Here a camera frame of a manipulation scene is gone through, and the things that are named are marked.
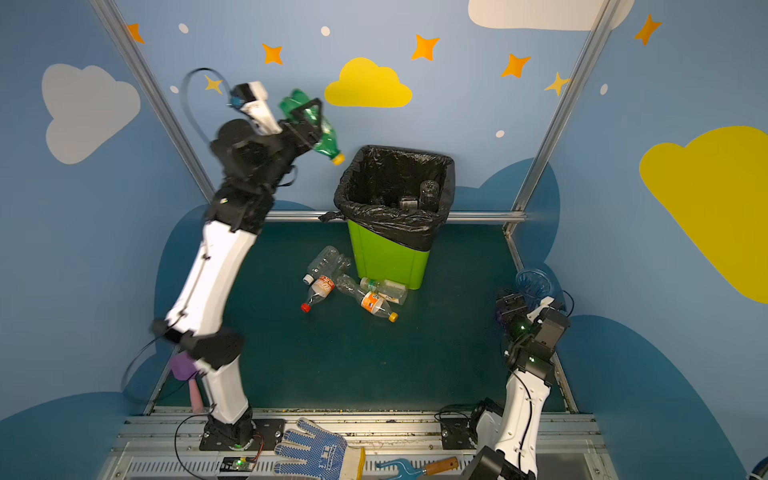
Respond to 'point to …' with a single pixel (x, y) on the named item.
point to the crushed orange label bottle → (372, 302)
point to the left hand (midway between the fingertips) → (312, 107)
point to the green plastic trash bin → (379, 258)
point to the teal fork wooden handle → (407, 470)
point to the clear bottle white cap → (320, 264)
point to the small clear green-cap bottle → (390, 290)
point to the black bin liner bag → (399, 194)
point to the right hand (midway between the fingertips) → (507, 296)
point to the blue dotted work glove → (329, 455)
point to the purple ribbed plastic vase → (533, 283)
